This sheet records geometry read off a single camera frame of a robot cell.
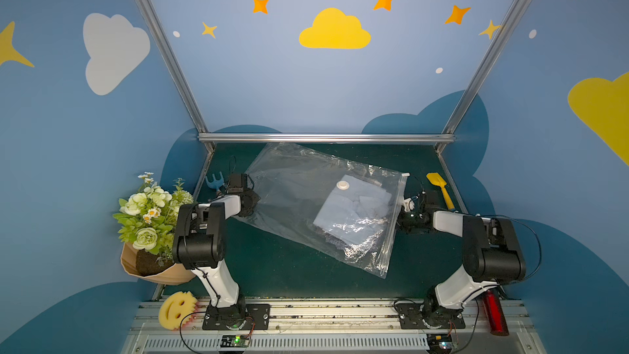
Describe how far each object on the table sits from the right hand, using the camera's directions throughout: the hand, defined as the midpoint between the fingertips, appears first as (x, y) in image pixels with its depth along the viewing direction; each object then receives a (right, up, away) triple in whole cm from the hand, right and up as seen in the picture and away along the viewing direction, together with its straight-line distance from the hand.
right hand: (387, 217), depth 95 cm
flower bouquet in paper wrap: (-72, +5, -33) cm, 79 cm away
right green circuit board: (+8, -33, -24) cm, 42 cm away
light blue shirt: (-13, +2, -4) cm, 14 cm away
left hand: (-52, +7, +6) cm, 53 cm away
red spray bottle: (+27, -25, -22) cm, 43 cm away
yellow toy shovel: (+26, +15, +14) cm, 33 cm away
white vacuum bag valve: (-17, +12, +3) cm, 22 cm away
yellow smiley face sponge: (-72, -24, -22) cm, 79 cm away
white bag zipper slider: (+10, +17, +9) cm, 21 cm away
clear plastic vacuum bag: (-37, +12, +7) cm, 40 cm away
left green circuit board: (-52, -32, -24) cm, 66 cm away
